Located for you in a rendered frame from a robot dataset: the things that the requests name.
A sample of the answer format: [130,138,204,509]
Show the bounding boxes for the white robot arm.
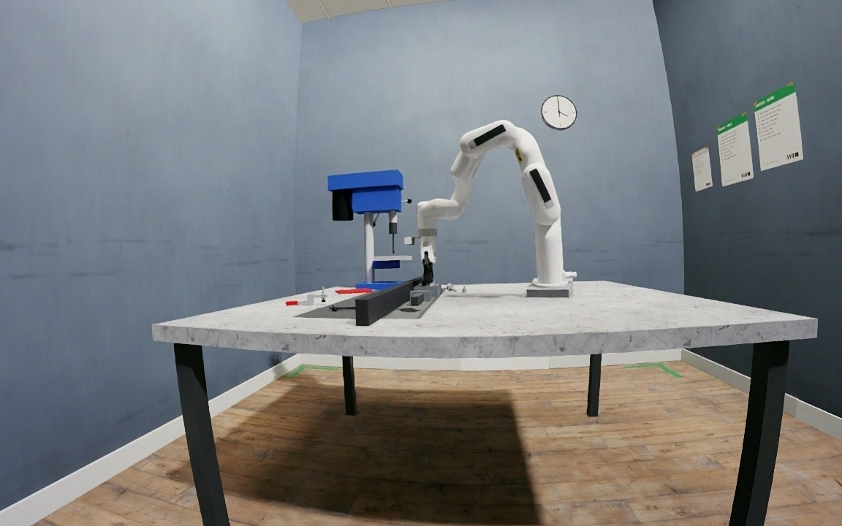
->
[404,121,577,289]

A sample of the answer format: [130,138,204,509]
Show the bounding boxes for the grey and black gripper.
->
[418,236,437,283]

